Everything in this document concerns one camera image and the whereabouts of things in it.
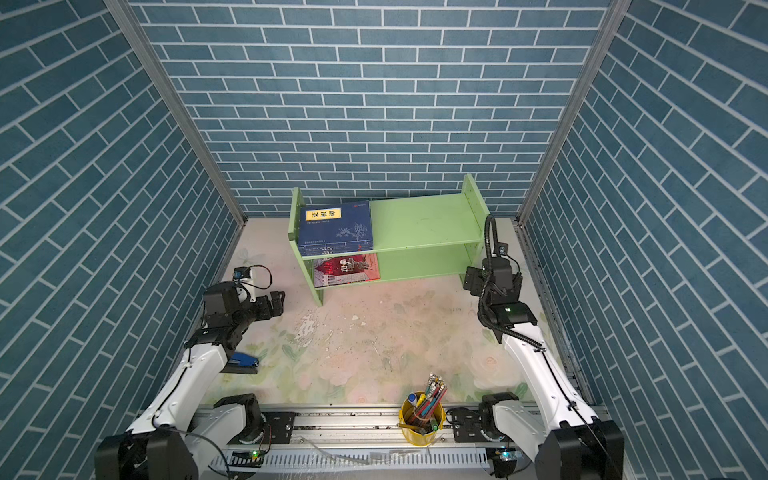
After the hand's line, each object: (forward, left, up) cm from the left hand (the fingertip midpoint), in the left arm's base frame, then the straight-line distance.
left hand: (269, 293), depth 85 cm
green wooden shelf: (+6, -43, +17) cm, 47 cm away
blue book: (+8, -20, +19) cm, 29 cm away
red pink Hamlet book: (+7, -21, +1) cm, 22 cm away
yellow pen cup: (-32, -42, -3) cm, 53 cm away
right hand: (+2, -62, +9) cm, 63 cm away
